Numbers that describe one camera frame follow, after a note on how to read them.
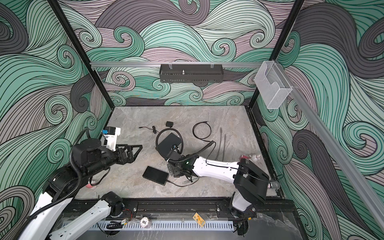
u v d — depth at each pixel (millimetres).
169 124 1082
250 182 422
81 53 880
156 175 836
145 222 646
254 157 837
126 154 539
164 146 969
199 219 697
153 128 1065
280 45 849
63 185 388
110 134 526
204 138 1012
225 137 1008
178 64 938
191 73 963
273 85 780
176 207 747
